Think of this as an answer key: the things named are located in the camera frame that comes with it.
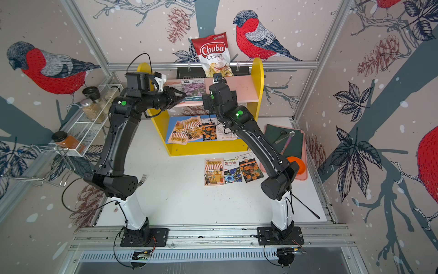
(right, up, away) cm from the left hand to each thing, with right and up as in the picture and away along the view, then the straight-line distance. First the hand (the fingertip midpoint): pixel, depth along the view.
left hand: (187, 92), depth 69 cm
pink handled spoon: (+60, -19, +41) cm, 75 cm away
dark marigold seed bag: (+7, -17, +26) cm, 31 cm away
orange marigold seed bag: (+30, -37, +26) cm, 55 cm away
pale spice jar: (-42, +4, +17) cm, 46 cm away
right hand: (+12, 0, +5) cm, 13 cm away
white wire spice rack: (-49, -19, +3) cm, 52 cm away
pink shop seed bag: (-10, -18, +23) cm, 31 cm away
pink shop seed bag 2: (-2, -14, +28) cm, 32 cm away
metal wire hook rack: (-48, -28, -11) cm, 56 cm away
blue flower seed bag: (+20, -39, +26) cm, 51 cm away
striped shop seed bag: (+9, -39, +25) cm, 48 cm away
